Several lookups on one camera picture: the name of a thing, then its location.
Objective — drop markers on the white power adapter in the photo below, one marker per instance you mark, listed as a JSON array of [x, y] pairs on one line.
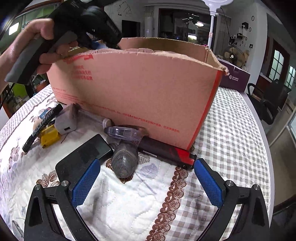
[[66, 120]]

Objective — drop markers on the black marker pen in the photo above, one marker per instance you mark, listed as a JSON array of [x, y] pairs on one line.
[[39, 129]]

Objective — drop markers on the clear tube white cap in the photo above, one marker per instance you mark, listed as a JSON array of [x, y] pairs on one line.
[[92, 115]]

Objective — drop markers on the brown cardboard box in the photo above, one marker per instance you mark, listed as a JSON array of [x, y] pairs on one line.
[[138, 92]]

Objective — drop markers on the person's left hand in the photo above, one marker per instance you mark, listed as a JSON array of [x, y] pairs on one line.
[[30, 34]]

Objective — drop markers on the brown glass pane door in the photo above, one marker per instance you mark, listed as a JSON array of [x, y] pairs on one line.
[[279, 60]]

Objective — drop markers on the black television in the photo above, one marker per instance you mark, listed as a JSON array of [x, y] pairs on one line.
[[131, 29]]

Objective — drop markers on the grey flat object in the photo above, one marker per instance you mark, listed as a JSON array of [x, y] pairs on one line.
[[17, 230]]

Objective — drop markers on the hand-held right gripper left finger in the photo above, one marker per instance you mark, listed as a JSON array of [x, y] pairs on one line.
[[86, 183]]

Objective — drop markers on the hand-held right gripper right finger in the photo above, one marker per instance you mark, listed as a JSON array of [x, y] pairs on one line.
[[209, 185]]

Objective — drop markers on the quilted leaf-print tablecloth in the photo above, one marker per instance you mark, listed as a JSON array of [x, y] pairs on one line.
[[208, 139]]

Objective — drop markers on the clear plastic cup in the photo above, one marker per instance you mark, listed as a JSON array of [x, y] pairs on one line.
[[122, 133]]

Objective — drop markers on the white standing air conditioner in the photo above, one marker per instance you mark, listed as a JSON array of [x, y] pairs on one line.
[[149, 26]]

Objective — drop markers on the yellow small box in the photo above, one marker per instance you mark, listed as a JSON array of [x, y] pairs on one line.
[[48, 136]]

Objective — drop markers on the blue plastic device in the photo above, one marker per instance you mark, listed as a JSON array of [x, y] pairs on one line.
[[46, 113]]

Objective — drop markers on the standing electric fan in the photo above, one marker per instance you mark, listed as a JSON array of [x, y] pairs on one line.
[[232, 55]]

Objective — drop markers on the black office chair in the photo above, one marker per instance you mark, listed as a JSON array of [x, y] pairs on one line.
[[270, 97]]

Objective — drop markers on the beige egg-shaped stone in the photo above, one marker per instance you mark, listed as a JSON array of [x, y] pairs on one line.
[[37, 125]]

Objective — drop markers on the purple cardboard box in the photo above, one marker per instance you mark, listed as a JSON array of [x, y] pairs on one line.
[[238, 78]]

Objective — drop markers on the black smartphone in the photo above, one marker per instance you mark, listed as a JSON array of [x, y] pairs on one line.
[[81, 155]]

